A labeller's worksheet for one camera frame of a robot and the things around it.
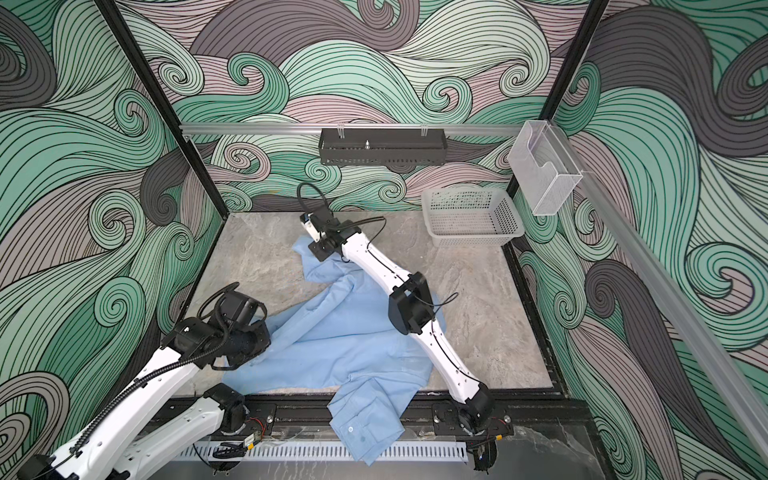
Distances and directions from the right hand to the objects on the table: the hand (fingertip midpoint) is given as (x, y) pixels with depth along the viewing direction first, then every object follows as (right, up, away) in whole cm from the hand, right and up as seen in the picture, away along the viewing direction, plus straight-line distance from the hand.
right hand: (322, 242), depth 95 cm
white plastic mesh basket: (+56, +10, +23) cm, 61 cm away
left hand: (-9, -25, -20) cm, 33 cm away
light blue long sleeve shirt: (+6, -27, -9) cm, 30 cm away
